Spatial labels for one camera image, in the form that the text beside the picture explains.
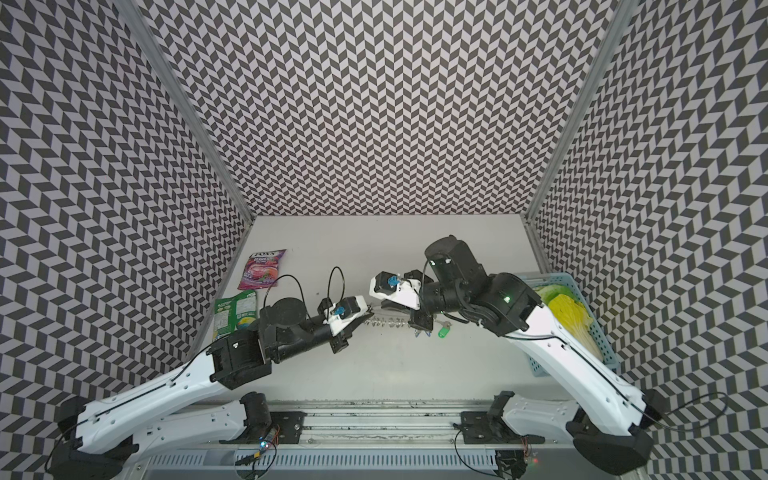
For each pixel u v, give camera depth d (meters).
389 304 0.57
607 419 0.37
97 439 0.39
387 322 0.69
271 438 0.70
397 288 0.47
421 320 0.52
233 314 0.89
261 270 0.99
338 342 0.55
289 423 0.72
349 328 0.54
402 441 0.72
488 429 0.65
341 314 0.50
